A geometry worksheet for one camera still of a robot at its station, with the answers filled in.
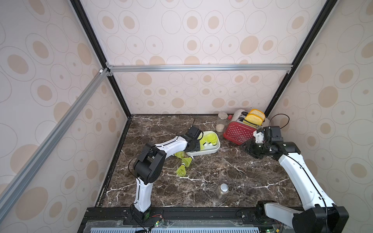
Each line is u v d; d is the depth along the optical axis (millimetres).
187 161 899
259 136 718
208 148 965
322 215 378
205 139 1000
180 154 922
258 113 903
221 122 1022
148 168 511
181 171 896
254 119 882
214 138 977
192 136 758
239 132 927
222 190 720
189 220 730
